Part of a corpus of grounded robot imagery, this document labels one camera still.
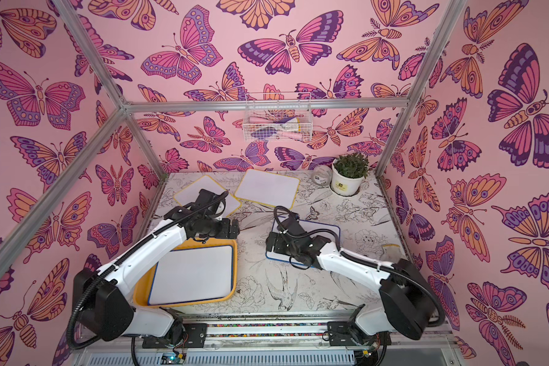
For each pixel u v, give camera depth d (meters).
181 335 0.71
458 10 0.69
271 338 0.74
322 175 1.17
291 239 0.64
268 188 1.15
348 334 0.65
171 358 0.72
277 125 0.91
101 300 0.40
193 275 1.35
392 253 0.90
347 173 1.00
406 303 0.42
